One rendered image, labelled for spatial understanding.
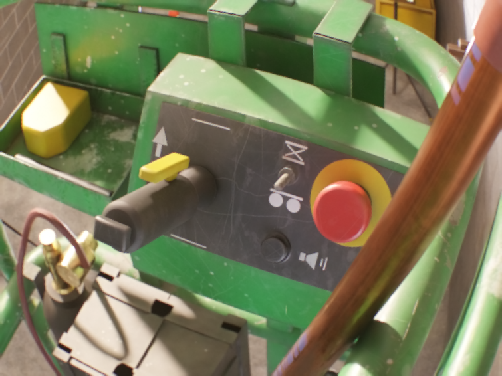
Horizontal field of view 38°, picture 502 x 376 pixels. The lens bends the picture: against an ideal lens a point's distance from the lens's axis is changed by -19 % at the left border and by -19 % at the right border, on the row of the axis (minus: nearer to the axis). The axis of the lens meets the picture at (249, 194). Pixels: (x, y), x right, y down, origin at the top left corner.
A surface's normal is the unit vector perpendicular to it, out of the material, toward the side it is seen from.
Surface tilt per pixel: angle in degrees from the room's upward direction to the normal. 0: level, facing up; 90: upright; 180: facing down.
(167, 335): 0
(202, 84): 0
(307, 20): 63
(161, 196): 45
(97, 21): 90
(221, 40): 90
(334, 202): 57
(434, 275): 27
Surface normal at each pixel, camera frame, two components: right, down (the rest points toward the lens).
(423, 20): -0.15, 0.74
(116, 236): -0.36, 0.22
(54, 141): 0.39, 0.68
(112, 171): -0.03, -0.66
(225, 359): 0.91, 0.29
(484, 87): -0.58, 0.59
